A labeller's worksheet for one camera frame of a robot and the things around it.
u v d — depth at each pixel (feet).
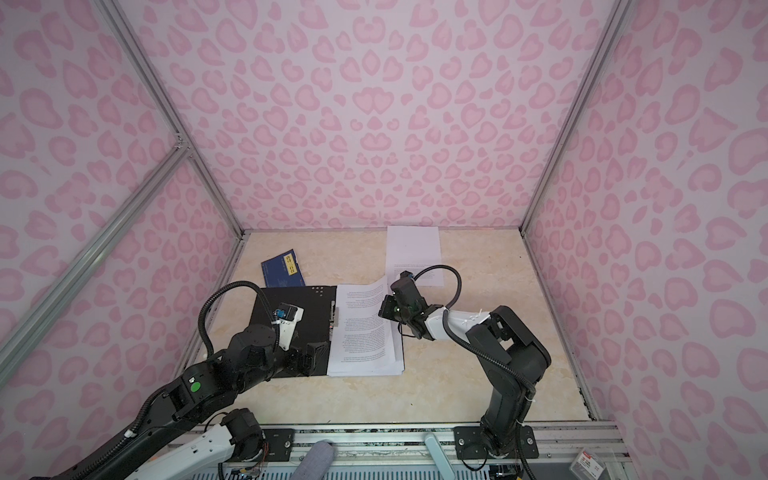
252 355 1.68
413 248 3.83
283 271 3.50
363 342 2.96
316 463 2.23
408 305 2.38
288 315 1.99
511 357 1.54
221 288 1.65
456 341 1.61
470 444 2.41
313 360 2.10
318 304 3.25
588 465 2.26
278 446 2.41
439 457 2.27
